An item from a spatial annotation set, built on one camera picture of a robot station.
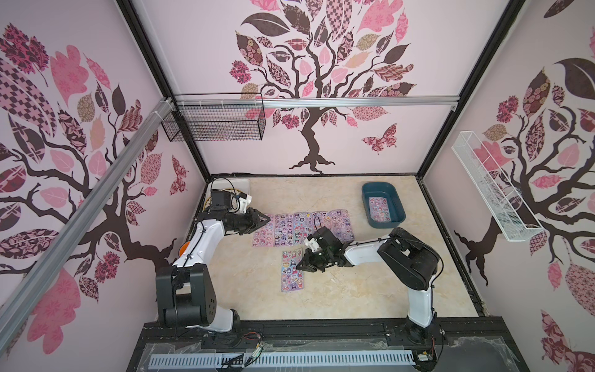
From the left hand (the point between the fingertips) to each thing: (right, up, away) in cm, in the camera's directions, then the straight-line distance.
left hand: (266, 224), depth 84 cm
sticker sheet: (+9, -21, +2) cm, 23 cm away
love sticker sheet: (+50, +5, +23) cm, 55 cm away
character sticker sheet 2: (+14, -3, +17) cm, 22 cm away
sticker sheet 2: (+22, 0, +21) cm, 30 cm away
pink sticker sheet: (-3, -7, +14) cm, 16 cm away
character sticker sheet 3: (+31, -3, +17) cm, 35 cm away
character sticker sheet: (+5, -4, +17) cm, 18 cm away
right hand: (+11, -18, +5) cm, 22 cm away
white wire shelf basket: (+81, +9, -8) cm, 82 cm away
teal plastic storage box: (+54, +14, +27) cm, 62 cm away
